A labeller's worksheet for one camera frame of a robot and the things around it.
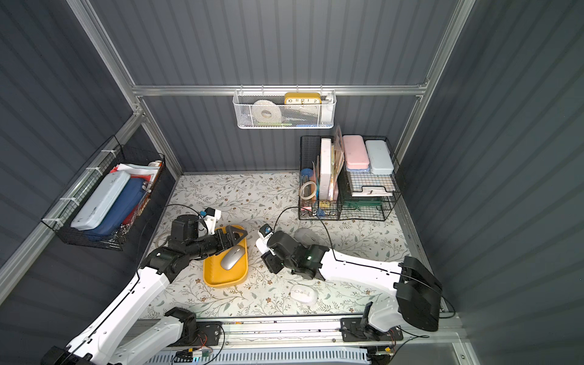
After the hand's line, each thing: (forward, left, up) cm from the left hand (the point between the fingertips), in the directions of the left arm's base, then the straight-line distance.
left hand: (240, 237), depth 75 cm
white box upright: (+29, -31, +7) cm, 43 cm away
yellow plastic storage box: (-6, +12, -18) cm, 23 cm away
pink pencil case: (+36, -44, +6) cm, 57 cm away
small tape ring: (+34, -22, -13) cm, 42 cm away
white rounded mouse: (-13, -21, -17) cm, 30 cm away
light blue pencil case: (+36, -55, +4) cm, 66 cm away
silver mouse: (+1, +7, -18) cm, 19 cm away
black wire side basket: (+25, +36, +10) cm, 45 cm away
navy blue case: (+3, +33, +13) cm, 36 cm away
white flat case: (-2, +38, +15) cm, 41 cm away
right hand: (-3, -12, -7) cm, 14 cm away
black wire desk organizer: (+23, -39, +5) cm, 45 cm away
